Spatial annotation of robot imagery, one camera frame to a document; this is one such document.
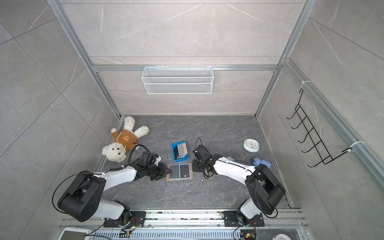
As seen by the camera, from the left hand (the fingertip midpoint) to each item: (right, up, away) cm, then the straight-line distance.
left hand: (170, 169), depth 88 cm
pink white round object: (+55, -25, -21) cm, 64 cm away
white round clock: (+53, +14, +11) cm, 56 cm away
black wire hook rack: (+70, +14, -25) cm, 76 cm away
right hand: (+15, +3, 0) cm, 15 cm away
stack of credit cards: (+6, +10, +5) cm, 13 cm away
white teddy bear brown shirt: (-34, +10, +2) cm, 36 cm away
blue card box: (+3, +9, +7) cm, 12 cm away
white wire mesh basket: (+5, +58, +12) cm, 60 cm away
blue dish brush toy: (+53, +4, +1) cm, 53 cm away
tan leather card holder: (+3, -3, 0) cm, 5 cm away
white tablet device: (-39, -23, -22) cm, 50 cm away
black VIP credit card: (+9, -1, +2) cm, 9 cm away
